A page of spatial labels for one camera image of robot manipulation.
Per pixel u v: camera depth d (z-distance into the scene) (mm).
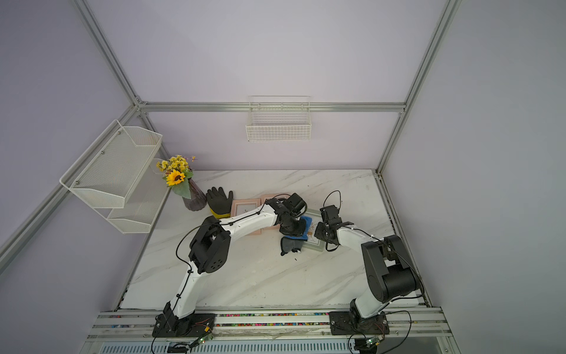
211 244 570
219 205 1050
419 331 733
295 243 881
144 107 930
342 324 732
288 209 704
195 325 731
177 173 859
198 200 1006
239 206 1050
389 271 456
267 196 1077
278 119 951
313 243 930
